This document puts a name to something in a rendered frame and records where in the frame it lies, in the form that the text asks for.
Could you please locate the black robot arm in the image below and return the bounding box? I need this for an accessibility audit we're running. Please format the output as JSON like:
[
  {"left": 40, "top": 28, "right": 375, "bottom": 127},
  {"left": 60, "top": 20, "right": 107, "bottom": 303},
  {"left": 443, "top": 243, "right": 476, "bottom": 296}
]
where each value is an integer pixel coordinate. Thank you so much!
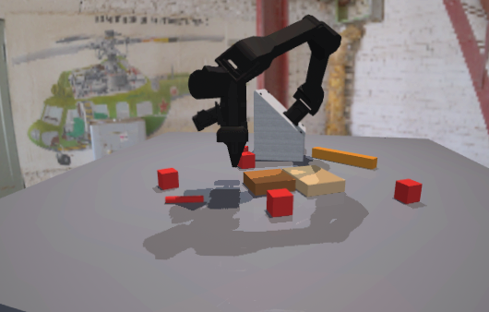
[{"left": 188, "top": 15, "right": 341, "bottom": 131}]

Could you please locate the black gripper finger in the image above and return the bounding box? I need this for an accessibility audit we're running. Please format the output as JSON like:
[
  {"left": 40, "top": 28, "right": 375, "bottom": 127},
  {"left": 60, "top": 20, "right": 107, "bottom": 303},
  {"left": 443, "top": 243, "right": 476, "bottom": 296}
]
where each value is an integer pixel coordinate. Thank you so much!
[{"left": 223, "top": 142, "right": 246, "bottom": 167}]

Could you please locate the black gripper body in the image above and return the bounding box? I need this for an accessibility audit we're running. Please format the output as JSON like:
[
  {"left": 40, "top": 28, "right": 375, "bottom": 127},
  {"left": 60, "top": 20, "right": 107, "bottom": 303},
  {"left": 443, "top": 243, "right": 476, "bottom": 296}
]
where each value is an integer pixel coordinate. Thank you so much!
[{"left": 217, "top": 97, "right": 248, "bottom": 142}]

